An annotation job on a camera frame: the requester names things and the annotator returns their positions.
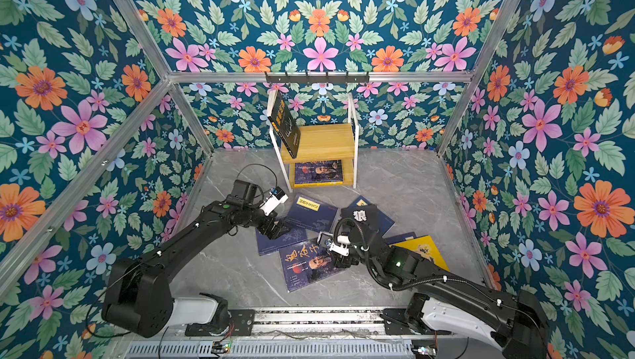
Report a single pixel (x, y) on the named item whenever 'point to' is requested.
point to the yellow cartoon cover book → (426, 247)
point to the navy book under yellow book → (399, 237)
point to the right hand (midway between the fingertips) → (337, 231)
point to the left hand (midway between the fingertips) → (284, 215)
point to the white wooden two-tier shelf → (321, 142)
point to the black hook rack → (317, 78)
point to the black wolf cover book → (365, 214)
